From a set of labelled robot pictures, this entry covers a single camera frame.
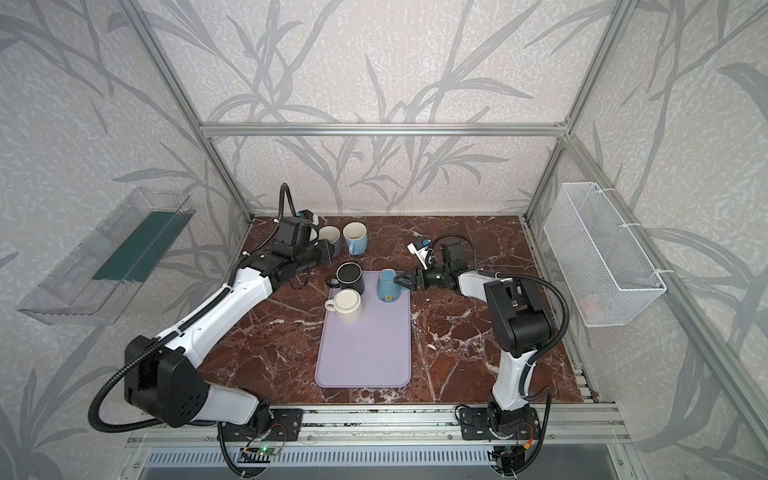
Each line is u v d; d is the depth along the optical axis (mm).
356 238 1023
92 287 632
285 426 725
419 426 748
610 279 601
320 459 770
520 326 503
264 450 707
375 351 845
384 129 974
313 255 717
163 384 407
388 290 926
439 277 821
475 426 731
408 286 844
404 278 909
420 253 864
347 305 872
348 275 918
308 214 742
